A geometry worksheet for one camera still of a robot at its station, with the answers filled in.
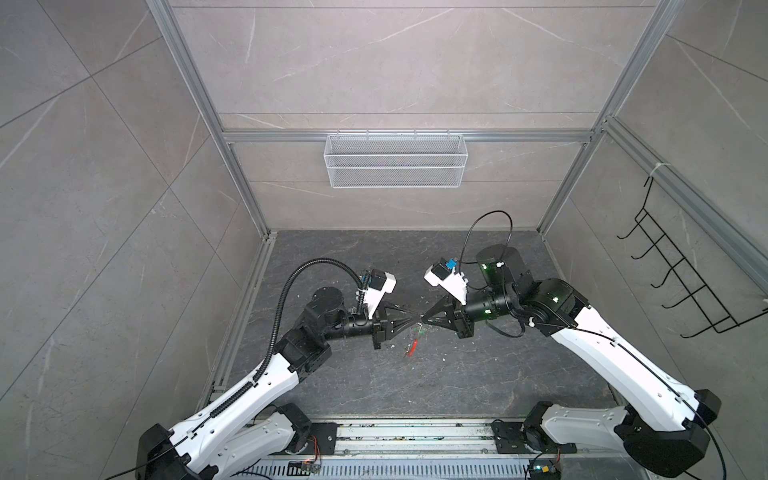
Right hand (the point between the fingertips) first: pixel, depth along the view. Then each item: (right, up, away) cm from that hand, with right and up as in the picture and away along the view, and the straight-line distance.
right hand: (425, 315), depth 62 cm
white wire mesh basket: (-6, +45, +39) cm, 60 cm away
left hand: (-2, +1, -2) cm, 3 cm away
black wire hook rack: (+59, +4, +3) cm, 59 cm away
